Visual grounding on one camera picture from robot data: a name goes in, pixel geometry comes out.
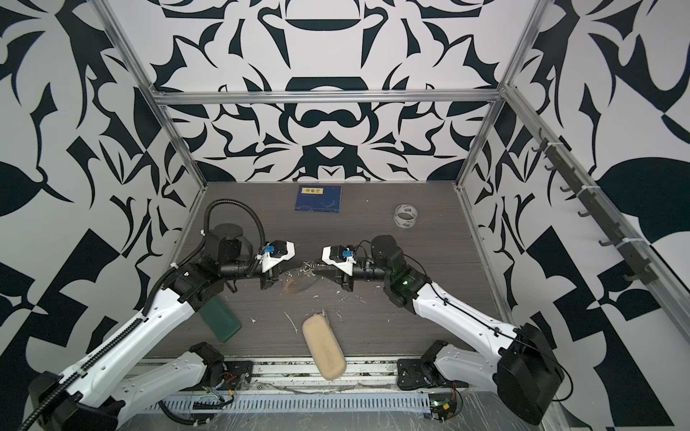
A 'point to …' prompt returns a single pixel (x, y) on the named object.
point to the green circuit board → (442, 405)
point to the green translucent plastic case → (220, 318)
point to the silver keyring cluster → (308, 267)
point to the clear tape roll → (405, 215)
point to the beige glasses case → (325, 347)
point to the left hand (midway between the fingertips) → (300, 254)
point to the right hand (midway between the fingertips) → (318, 264)
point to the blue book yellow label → (317, 197)
